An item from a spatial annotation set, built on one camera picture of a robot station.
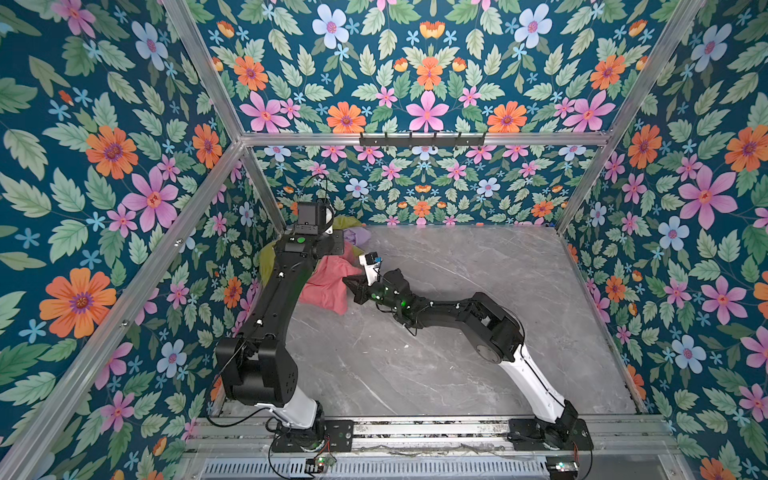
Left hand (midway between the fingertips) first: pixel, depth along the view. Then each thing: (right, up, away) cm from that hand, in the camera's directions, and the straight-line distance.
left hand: (338, 229), depth 82 cm
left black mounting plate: (0, -53, -8) cm, 53 cm away
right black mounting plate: (+48, -52, -8) cm, 72 cm away
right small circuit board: (+56, -58, -11) cm, 82 cm away
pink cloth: (-7, -17, +11) cm, 22 cm away
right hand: (0, -14, +7) cm, 15 cm away
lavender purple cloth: (+1, 0, +26) cm, 26 cm away
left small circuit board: (-2, -57, -11) cm, 58 cm away
